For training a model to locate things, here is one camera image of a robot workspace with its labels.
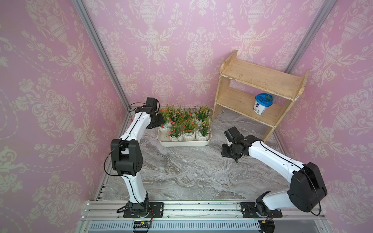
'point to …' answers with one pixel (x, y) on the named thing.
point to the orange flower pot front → (189, 130)
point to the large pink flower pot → (176, 116)
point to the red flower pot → (188, 116)
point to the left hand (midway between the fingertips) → (160, 123)
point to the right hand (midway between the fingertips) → (224, 153)
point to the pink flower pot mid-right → (176, 133)
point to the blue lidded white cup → (262, 101)
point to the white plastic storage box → (163, 141)
